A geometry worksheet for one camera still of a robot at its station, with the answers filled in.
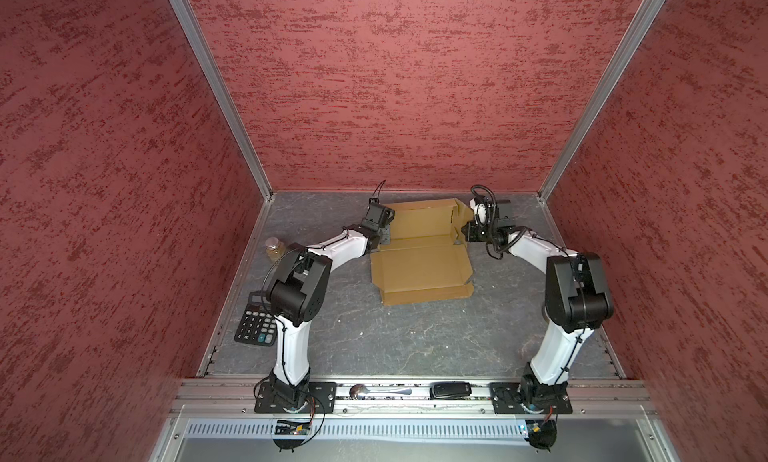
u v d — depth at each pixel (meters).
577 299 0.51
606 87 0.89
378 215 0.79
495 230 0.77
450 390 0.73
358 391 0.76
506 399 0.74
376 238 0.77
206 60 0.82
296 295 0.53
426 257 1.00
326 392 0.74
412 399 0.76
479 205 0.89
